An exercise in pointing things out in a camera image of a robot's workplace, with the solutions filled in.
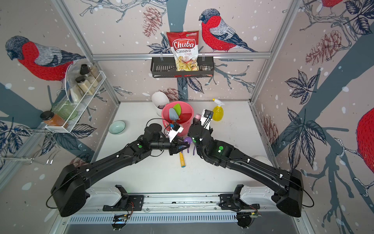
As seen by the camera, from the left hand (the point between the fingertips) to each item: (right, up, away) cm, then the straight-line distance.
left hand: (189, 142), depth 71 cm
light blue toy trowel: (-12, +13, +29) cm, 34 cm away
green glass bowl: (-60, +17, -2) cm, 63 cm away
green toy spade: (-9, +18, +28) cm, 34 cm away
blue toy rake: (-5, -14, +16) cm, 22 cm away
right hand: (+2, +12, -1) cm, 12 cm away
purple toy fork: (0, +1, +2) cm, 2 cm away
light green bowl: (-53, +4, +31) cm, 61 cm away
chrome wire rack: (-68, 0, -7) cm, 68 cm away
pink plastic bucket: (-3, +18, +27) cm, 32 cm away
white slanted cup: (-22, +24, +33) cm, 47 cm away
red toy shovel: (-5, +11, +28) cm, 30 cm away
